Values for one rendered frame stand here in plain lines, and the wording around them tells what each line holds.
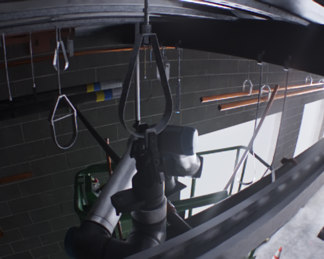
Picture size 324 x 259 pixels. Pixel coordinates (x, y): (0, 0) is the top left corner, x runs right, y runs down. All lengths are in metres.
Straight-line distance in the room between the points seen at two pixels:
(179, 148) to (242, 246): 0.74
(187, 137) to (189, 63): 2.00
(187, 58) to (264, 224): 2.67
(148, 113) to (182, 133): 1.78
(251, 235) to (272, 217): 0.04
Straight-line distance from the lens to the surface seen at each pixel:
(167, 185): 1.62
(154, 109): 2.72
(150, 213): 0.57
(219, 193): 1.68
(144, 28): 0.46
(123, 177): 0.76
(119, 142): 2.65
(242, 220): 0.30
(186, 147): 0.94
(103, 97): 1.60
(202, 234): 0.23
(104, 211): 0.66
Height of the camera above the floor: 4.37
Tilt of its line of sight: 23 degrees down
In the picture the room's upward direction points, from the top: 1 degrees clockwise
